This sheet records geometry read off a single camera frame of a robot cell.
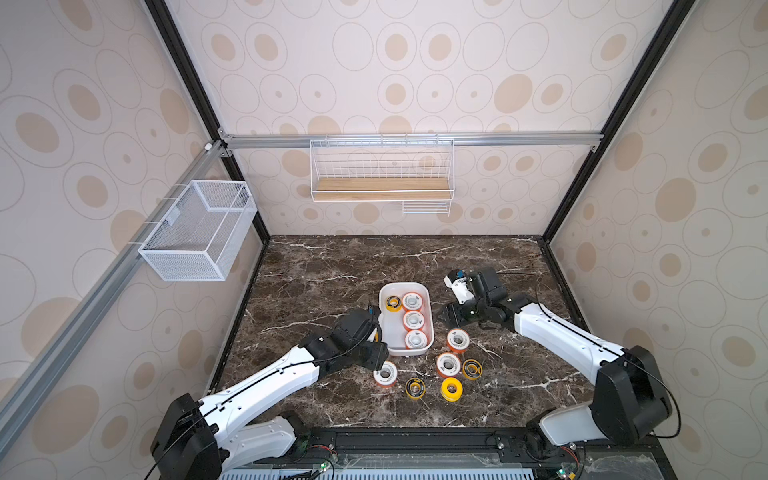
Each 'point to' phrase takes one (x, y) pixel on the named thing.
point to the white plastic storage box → (392, 322)
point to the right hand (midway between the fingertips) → (442, 315)
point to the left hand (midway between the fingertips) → (386, 352)
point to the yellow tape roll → (451, 396)
